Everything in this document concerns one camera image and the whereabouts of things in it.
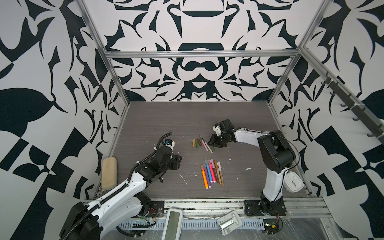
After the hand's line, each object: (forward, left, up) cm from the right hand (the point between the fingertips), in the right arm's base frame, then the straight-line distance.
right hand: (209, 142), depth 96 cm
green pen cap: (0, +8, -1) cm, 8 cm away
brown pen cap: (+1, +6, -1) cm, 7 cm away
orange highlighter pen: (-21, +5, -1) cm, 22 cm away
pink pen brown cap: (-1, +3, -1) cm, 4 cm away
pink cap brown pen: (-15, -1, -1) cm, 15 cm away
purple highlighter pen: (-23, +2, -2) cm, 23 cm away
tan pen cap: (0, +10, -1) cm, 10 cm away
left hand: (-12, +18, +9) cm, 23 cm away
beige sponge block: (-19, +57, +2) cm, 60 cm away
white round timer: (-25, -41, 0) cm, 48 cm away
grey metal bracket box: (-41, -6, 0) cm, 42 cm away
